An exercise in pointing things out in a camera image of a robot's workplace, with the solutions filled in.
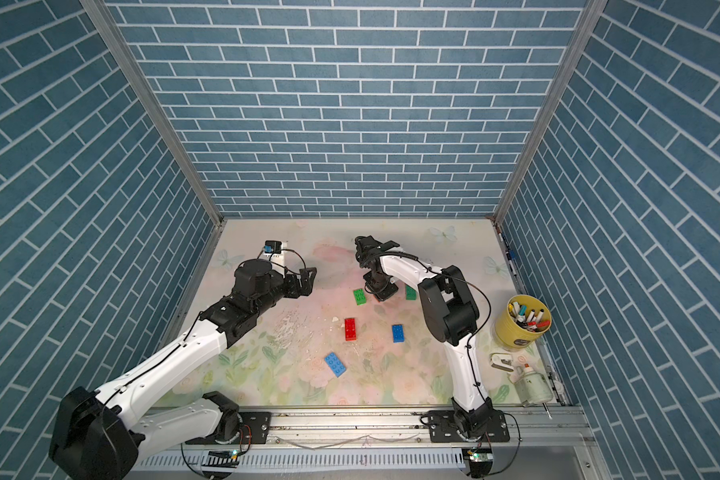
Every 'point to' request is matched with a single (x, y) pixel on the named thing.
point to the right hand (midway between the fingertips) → (373, 292)
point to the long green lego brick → (411, 294)
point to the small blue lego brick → (398, 334)
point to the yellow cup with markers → (524, 320)
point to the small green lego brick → (360, 297)
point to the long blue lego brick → (335, 364)
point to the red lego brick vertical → (350, 329)
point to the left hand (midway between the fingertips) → (310, 270)
